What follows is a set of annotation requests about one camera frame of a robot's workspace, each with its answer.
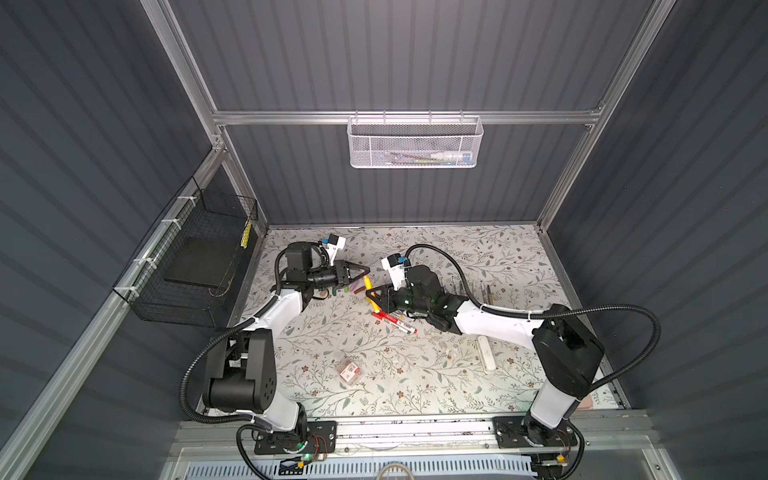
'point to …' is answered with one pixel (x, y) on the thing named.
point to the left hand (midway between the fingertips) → (367, 270)
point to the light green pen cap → (346, 289)
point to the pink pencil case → (586, 404)
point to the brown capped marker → (490, 296)
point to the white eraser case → (487, 352)
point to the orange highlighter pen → (368, 285)
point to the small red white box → (349, 371)
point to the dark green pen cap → (334, 292)
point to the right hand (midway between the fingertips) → (370, 298)
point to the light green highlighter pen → (474, 292)
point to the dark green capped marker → (484, 293)
